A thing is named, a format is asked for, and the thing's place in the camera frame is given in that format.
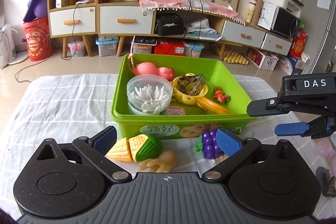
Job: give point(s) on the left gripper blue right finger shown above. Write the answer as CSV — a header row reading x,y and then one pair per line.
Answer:
x,y
232,145

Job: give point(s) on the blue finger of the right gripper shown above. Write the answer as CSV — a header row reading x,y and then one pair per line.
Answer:
x,y
291,129

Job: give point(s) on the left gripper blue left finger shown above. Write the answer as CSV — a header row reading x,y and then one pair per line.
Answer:
x,y
100,143

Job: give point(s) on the purple toy grapes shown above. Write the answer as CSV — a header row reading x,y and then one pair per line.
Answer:
x,y
207,145

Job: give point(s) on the toy corn with green husk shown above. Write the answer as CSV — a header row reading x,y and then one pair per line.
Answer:
x,y
135,149

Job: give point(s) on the orange toy figure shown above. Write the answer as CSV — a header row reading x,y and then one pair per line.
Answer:
x,y
220,95

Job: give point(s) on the clear cotton swab jar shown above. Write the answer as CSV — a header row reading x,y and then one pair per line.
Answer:
x,y
148,95

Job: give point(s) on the amber rubber hand toy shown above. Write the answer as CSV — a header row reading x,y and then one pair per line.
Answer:
x,y
165,163

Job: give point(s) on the yellow toy pot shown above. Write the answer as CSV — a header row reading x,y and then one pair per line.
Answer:
x,y
186,99

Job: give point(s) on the pink toy pig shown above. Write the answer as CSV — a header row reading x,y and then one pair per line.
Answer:
x,y
148,68

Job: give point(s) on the white toy box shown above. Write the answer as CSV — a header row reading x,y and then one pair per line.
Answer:
x,y
262,59

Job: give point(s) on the green plastic storage bin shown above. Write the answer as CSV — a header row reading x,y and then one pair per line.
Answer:
x,y
196,119

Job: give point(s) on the white microwave oven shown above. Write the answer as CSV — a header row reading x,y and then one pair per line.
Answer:
x,y
282,17

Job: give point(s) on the yellow egg tray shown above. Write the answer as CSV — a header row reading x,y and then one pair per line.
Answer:
x,y
231,56

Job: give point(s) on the red cardboard box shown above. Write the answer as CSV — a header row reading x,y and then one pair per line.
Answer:
x,y
172,47

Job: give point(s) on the red printed bucket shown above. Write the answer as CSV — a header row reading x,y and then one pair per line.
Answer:
x,y
37,37

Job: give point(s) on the white paper bag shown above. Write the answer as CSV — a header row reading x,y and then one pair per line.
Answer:
x,y
7,47

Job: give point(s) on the black case on shelf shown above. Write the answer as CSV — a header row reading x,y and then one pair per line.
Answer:
x,y
169,25

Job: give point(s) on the wooden tv cabinet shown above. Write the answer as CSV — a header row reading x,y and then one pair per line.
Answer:
x,y
185,20

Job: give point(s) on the pink lace cloth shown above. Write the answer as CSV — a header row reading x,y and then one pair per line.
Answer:
x,y
194,5

